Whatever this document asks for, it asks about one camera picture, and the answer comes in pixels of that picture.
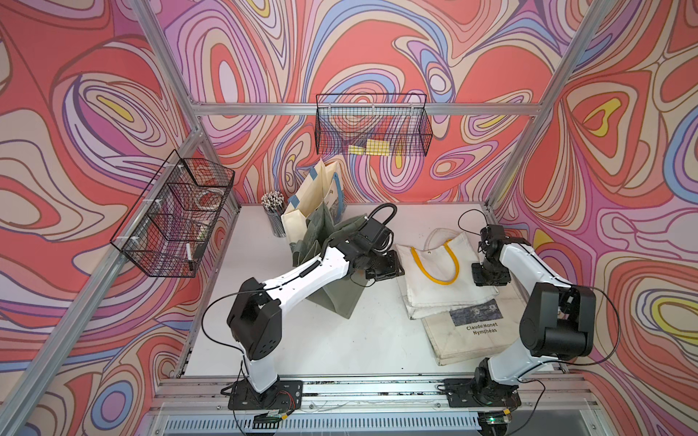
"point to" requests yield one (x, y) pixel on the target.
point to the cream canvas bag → (482, 331)
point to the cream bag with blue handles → (320, 186)
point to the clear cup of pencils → (274, 206)
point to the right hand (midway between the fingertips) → (490, 288)
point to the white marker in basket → (189, 255)
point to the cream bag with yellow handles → (438, 276)
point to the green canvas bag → (320, 230)
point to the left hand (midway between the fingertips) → (407, 275)
